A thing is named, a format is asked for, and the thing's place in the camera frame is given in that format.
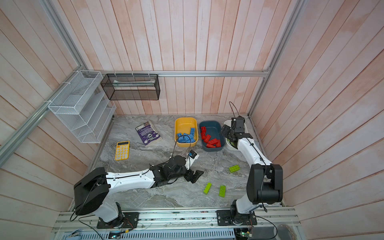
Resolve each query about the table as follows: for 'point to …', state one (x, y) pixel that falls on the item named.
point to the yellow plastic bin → (183, 125)
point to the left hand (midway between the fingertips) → (197, 170)
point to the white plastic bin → (229, 145)
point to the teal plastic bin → (216, 129)
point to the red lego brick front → (210, 146)
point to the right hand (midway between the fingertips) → (227, 130)
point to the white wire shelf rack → (91, 111)
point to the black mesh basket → (131, 86)
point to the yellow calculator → (122, 150)
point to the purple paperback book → (148, 134)
